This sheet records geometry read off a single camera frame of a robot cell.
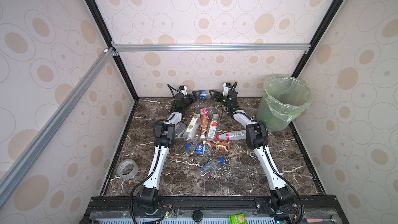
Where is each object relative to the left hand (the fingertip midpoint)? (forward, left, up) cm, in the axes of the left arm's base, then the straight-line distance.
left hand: (202, 89), depth 110 cm
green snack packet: (-76, -16, -7) cm, 78 cm away
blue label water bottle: (+1, 0, -7) cm, 7 cm away
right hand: (0, -8, -1) cm, 8 cm away
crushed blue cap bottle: (-52, -6, -10) cm, 53 cm away
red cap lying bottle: (-34, -24, -6) cm, 42 cm away
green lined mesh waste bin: (-10, -54, +2) cm, 55 cm away
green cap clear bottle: (-28, +15, -9) cm, 33 cm away
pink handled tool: (-76, -63, -10) cm, 99 cm away
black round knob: (-76, +1, +2) cm, 76 cm away
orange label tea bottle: (-27, -2, -6) cm, 27 cm away
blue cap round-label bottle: (-42, -1, -9) cm, 43 cm away
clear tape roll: (-53, +43, -7) cm, 69 cm away
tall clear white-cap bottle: (-32, +6, -1) cm, 33 cm away
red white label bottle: (-29, -7, -6) cm, 30 cm away
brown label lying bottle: (-41, -12, -5) cm, 43 cm away
